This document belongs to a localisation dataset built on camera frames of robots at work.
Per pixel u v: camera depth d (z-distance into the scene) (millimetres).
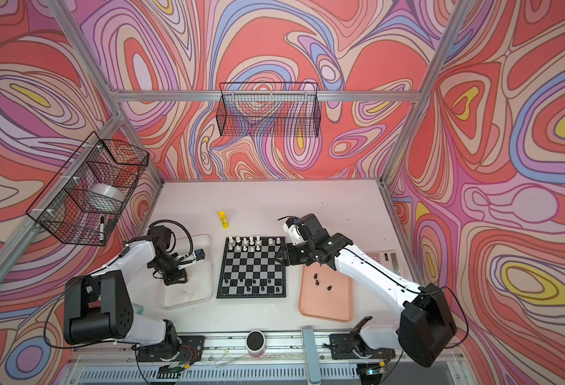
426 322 400
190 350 728
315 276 881
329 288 844
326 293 843
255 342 708
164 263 727
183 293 842
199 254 803
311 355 710
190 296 838
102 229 719
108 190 737
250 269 885
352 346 674
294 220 736
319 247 591
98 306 431
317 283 863
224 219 979
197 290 857
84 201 714
